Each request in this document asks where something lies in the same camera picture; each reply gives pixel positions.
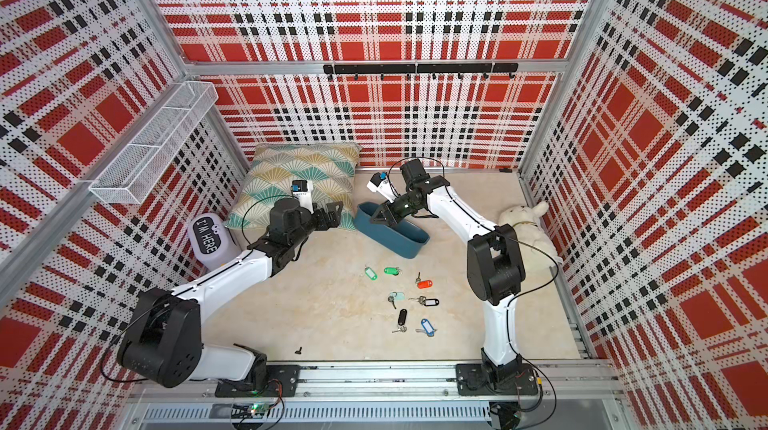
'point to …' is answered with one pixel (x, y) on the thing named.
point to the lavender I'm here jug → (212, 241)
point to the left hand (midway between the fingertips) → (333, 203)
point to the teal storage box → (403, 238)
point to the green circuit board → (258, 410)
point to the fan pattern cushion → (329, 168)
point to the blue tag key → (427, 328)
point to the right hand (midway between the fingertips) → (380, 217)
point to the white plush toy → (525, 219)
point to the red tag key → (422, 284)
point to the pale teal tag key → (396, 296)
